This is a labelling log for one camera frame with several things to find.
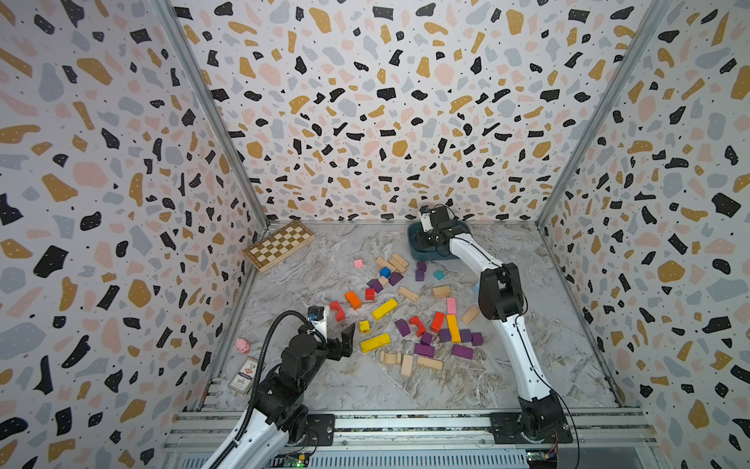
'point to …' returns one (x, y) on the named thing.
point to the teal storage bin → (416, 229)
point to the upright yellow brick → (453, 328)
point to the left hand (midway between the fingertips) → (342, 323)
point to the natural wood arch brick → (392, 359)
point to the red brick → (437, 321)
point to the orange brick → (353, 299)
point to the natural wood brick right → (470, 315)
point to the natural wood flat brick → (430, 362)
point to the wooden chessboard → (274, 247)
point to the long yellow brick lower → (376, 343)
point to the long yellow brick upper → (386, 309)
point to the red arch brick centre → (415, 320)
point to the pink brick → (451, 305)
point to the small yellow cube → (364, 326)
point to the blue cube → (385, 272)
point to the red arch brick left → (340, 315)
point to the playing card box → (243, 379)
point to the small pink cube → (358, 264)
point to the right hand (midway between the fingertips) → (421, 235)
